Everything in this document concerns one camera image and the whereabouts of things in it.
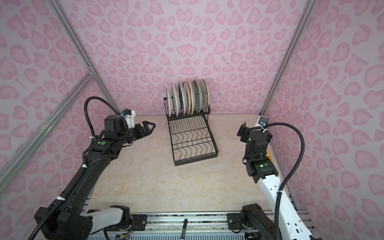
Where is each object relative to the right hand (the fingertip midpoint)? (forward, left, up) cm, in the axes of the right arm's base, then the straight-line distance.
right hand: (253, 123), depth 70 cm
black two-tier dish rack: (+13, +31, -31) cm, 46 cm away
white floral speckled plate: (+22, +23, -1) cm, 32 cm away
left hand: (+1, +50, -2) cm, 50 cm away
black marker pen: (-39, +32, -32) cm, 60 cm away
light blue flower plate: (+20, +27, 0) cm, 34 cm away
